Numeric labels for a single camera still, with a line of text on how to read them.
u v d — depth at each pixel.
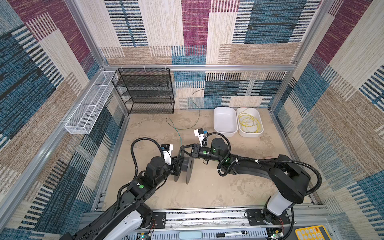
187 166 0.72
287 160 0.49
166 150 0.65
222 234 0.69
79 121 0.70
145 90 1.11
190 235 0.69
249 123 1.10
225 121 1.08
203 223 0.73
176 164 0.66
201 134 0.73
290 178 0.46
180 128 1.09
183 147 0.74
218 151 0.63
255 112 1.13
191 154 0.70
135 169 0.62
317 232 0.69
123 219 0.54
